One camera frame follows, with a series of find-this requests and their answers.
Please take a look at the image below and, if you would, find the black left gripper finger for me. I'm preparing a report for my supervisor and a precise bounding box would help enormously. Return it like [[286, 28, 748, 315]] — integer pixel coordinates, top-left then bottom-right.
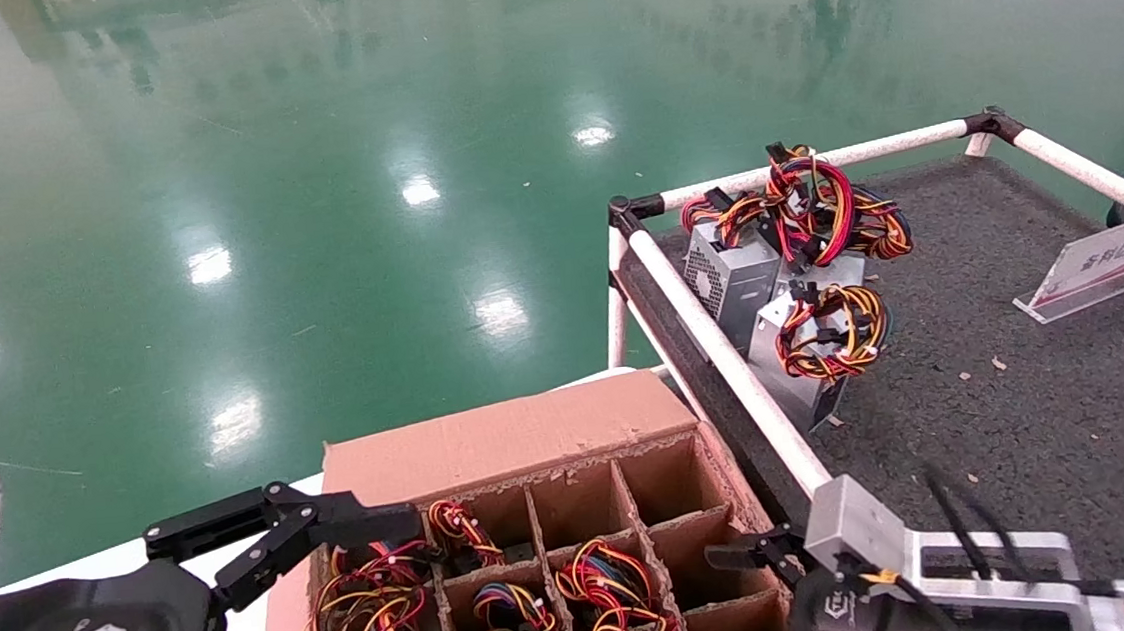
[[140, 470, 430, 620]]

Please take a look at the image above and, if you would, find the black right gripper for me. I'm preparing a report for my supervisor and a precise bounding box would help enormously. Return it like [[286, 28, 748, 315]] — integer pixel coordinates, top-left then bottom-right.
[[705, 514, 959, 631]]

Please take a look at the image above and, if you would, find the brown cardboard divider box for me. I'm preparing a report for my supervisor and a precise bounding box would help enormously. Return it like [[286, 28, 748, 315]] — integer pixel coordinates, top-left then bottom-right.
[[238, 358, 803, 631]]

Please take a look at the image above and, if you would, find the clear acrylic sign holder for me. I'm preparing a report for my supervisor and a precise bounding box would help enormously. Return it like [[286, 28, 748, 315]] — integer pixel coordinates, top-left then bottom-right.
[[1006, 211, 1124, 328]]

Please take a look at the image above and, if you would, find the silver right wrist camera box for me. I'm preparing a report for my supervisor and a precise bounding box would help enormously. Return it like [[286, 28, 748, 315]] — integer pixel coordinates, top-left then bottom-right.
[[797, 469, 912, 578]]

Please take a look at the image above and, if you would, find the black cable orange connector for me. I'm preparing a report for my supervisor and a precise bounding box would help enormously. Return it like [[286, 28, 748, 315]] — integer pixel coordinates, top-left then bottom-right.
[[837, 545, 969, 631]]

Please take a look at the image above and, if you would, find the black braided cable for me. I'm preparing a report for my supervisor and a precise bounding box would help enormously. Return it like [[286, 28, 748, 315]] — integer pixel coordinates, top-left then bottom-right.
[[920, 457, 1041, 593]]

